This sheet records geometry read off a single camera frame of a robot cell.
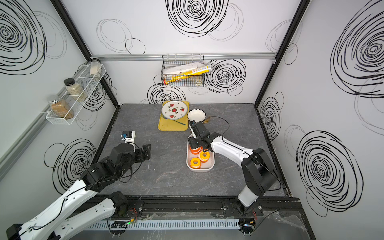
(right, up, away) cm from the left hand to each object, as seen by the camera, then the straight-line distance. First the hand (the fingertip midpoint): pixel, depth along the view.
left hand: (143, 146), depth 72 cm
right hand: (+25, +1, +17) cm, 30 cm away
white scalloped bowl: (+27, +16, +40) cm, 51 cm away
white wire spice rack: (-37, +23, +3) cm, 43 cm away
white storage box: (+33, -15, +15) cm, 39 cm away
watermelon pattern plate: (+9, +20, +44) cm, 49 cm away
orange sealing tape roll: (+26, -7, +20) cm, 33 cm away
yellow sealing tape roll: (+31, -10, +17) cm, 36 cm away
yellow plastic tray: (+3, +9, +37) cm, 38 cm away
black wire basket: (+25, +36, +16) cm, 47 cm away
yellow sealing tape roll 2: (+25, -12, +13) cm, 31 cm away
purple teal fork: (+6, +13, +40) cm, 42 cm away
